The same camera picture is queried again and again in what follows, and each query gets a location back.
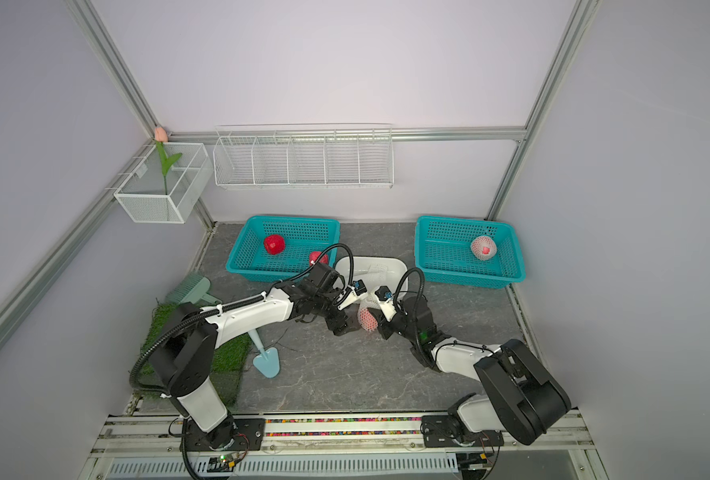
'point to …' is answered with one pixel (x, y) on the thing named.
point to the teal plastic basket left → (303, 236)
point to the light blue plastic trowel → (269, 361)
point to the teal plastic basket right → (444, 256)
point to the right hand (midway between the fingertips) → (372, 304)
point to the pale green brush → (193, 289)
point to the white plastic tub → (374, 271)
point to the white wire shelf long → (354, 155)
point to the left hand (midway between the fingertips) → (352, 316)
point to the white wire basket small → (142, 193)
